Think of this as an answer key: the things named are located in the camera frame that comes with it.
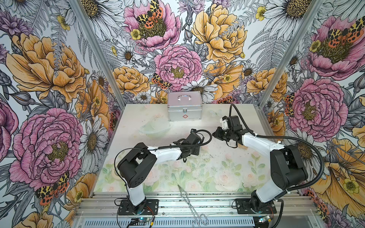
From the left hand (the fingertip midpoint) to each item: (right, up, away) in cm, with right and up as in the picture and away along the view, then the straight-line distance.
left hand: (194, 150), depth 92 cm
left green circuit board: (-29, -31, -20) cm, 47 cm away
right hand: (+12, +8, -1) cm, 14 cm away
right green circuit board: (+33, -30, -21) cm, 49 cm away
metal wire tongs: (+1, -29, -21) cm, 36 cm away
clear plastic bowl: (-28, +13, +17) cm, 35 cm away
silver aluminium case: (-6, +30, +19) cm, 36 cm away
